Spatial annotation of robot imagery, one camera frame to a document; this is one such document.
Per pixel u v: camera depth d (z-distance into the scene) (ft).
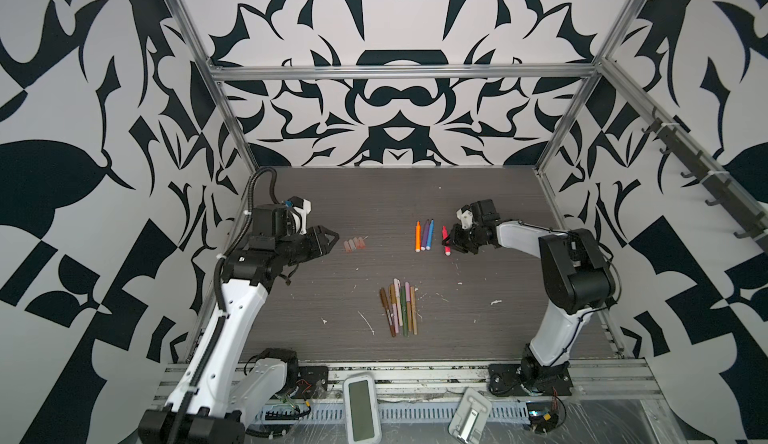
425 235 3.27
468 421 2.24
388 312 2.79
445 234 3.23
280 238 1.92
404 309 2.79
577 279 1.66
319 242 2.09
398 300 2.86
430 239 3.26
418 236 3.26
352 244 3.24
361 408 2.22
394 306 2.82
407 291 2.92
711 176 1.92
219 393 1.28
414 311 2.79
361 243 3.23
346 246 3.23
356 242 3.25
